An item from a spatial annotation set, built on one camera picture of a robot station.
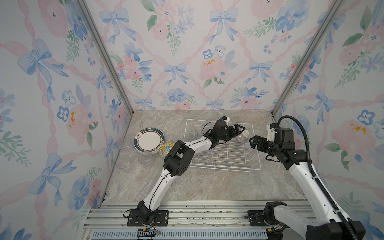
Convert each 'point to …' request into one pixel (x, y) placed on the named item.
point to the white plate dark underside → (148, 140)
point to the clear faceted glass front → (145, 158)
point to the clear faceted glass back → (126, 143)
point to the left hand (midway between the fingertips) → (244, 130)
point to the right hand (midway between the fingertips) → (257, 140)
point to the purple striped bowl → (243, 137)
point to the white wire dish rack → (227, 154)
